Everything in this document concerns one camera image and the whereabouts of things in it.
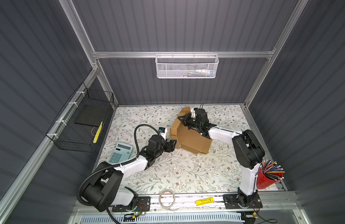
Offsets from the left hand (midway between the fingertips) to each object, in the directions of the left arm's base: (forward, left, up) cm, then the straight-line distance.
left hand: (173, 141), depth 86 cm
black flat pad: (+7, +46, +17) cm, 50 cm away
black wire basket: (+1, +49, +17) cm, 52 cm away
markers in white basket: (+39, -18, +24) cm, 49 cm away
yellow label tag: (-31, -16, -9) cm, 36 cm away
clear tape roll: (-33, +1, -12) cm, 35 cm away
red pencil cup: (-24, -46, +1) cm, 52 cm away
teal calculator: (-3, +35, -9) cm, 36 cm away
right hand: (+14, -3, +7) cm, 16 cm away
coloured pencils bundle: (-19, -53, +2) cm, 56 cm away
